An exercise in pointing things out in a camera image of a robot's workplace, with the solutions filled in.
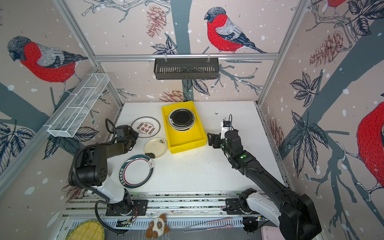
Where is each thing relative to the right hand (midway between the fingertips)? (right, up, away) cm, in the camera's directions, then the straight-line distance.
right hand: (212, 135), depth 81 cm
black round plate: (-19, +9, +27) cm, 35 cm away
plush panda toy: (-26, -40, -15) cm, 50 cm away
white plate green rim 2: (-45, -22, +5) cm, 50 cm away
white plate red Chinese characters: (-45, +3, +25) cm, 51 cm away
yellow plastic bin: (-20, -6, +15) cm, 25 cm away
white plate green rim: (-20, +2, +20) cm, 28 cm away
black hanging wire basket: (-19, +45, +26) cm, 55 cm away
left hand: (-49, +1, +16) cm, 51 cm away
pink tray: (+24, -42, -15) cm, 51 cm away
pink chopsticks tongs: (+6, -40, -14) cm, 43 cm away
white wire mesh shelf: (-72, +16, -3) cm, 74 cm away
